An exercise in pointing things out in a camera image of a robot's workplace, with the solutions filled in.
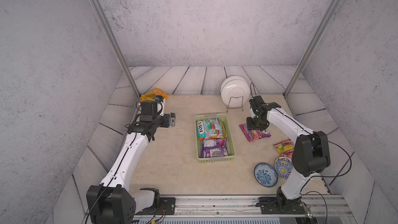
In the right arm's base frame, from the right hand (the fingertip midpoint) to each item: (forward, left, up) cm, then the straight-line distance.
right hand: (252, 126), depth 90 cm
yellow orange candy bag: (+33, +68, -7) cm, 76 cm away
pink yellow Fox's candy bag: (-3, +17, -6) cm, 18 cm away
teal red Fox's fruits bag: (+2, +25, -4) cm, 25 cm away
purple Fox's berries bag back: (-10, +22, -5) cm, 25 cm away
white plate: (+24, +8, +5) cm, 26 cm away
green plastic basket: (-10, +12, -10) cm, 19 cm away
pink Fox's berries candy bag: (0, -2, -9) cm, 9 cm away
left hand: (-1, +46, +13) cm, 48 cm away
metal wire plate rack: (+22, +12, -7) cm, 26 cm away
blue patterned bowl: (-23, -4, -10) cm, 26 cm away
